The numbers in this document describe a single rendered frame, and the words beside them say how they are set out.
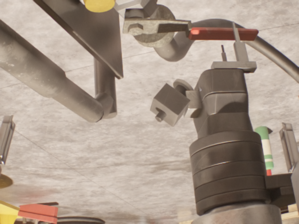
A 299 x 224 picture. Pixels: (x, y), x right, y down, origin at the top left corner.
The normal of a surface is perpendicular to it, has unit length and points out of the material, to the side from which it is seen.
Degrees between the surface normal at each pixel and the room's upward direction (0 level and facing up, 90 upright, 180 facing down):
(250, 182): 90
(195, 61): 0
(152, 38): 81
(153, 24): 0
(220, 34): 0
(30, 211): 90
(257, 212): 90
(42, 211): 90
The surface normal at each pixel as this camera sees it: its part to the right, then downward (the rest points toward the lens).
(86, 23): 0.93, -0.22
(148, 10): 0.85, 0.26
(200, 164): -0.83, -0.14
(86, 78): 0.10, 0.91
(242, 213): -0.09, -0.39
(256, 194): 0.43, -0.40
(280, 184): 0.12, -0.40
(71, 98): 0.73, 0.49
